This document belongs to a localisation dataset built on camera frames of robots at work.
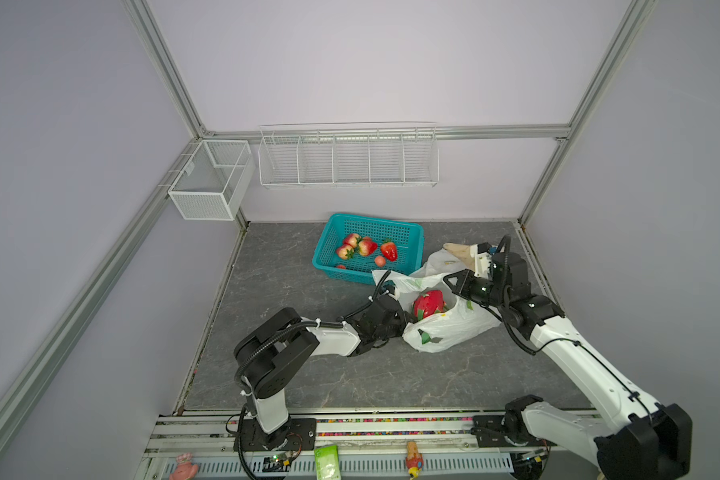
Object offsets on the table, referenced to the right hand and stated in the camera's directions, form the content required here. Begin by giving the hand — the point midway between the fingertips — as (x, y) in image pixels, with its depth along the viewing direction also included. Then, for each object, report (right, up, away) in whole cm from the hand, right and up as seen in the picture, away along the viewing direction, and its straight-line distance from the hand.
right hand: (444, 279), depth 78 cm
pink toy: (-62, -42, -11) cm, 76 cm away
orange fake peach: (-16, +4, +27) cm, 32 cm away
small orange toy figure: (-9, -41, -10) cm, 43 cm away
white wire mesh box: (-73, +31, +23) cm, 83 cm away
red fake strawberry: (-13, +8, +30) cm, 34 cm away
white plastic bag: (+4, -9, -4) cm, 10 cm away
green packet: (-29, -42, -10) cm, 52 cm away
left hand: (-6, -14, +9) cm, 18 cm away
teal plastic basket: (-26, +9, +31) cm, 41 cm away
